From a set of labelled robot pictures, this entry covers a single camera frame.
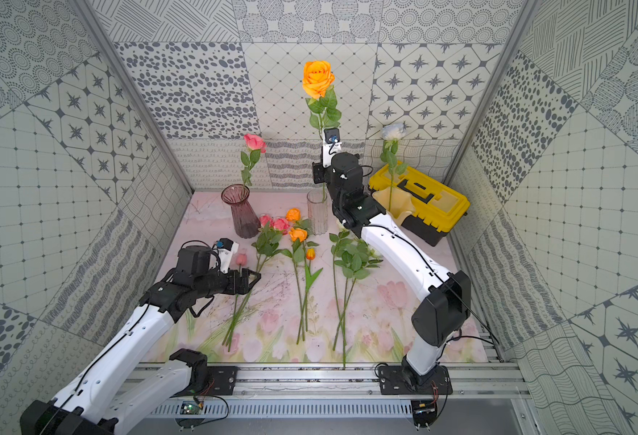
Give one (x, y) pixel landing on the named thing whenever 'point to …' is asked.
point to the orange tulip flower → (310, 277)
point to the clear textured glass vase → (317, 208)
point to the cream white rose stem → (347, 260)
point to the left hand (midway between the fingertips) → (247, 269)
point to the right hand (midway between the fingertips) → (324, 150)
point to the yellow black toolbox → (435, 209)
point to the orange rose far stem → (294, 215)
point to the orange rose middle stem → (299, 236)
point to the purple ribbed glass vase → (246, 223)
